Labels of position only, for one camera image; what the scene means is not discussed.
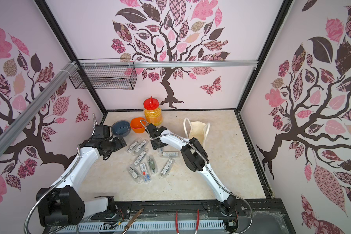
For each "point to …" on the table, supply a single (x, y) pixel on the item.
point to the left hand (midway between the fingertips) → (119, 148)
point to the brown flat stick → (134, 219)
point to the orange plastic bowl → (138, 125)
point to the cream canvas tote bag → (198, 130)
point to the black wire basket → (112, 73)
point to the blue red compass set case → (147, 176)
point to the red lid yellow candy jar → (152, 113)
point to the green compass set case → (152, 165)
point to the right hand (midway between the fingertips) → (158, 143)
